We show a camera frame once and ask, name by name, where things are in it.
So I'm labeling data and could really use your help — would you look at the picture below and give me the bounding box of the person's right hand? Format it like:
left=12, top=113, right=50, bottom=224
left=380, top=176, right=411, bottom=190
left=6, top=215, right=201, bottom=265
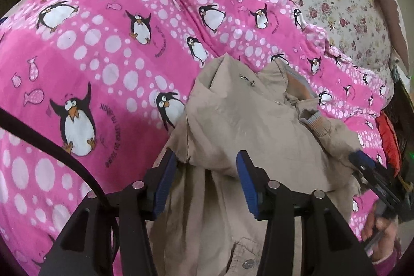
left=361, top=200, right=398, bottom=263

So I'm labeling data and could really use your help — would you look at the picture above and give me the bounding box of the black cable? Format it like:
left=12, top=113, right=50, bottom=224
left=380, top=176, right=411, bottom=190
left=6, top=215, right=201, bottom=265
left=0, top=107, right=122, bottom=264

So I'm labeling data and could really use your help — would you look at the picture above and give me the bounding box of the pink penguin blanket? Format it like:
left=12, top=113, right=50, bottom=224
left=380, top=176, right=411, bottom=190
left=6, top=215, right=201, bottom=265
left=0, top=0, right=397, bottom=276

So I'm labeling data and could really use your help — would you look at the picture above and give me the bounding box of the beige jacket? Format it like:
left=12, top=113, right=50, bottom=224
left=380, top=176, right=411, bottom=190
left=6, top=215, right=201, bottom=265
left=148, top=55, right=361, bottom=275

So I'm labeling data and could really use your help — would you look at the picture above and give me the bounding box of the red fabric item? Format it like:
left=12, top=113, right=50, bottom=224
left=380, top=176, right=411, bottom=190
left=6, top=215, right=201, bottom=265
left=375, top=111, right=402, bottom=177

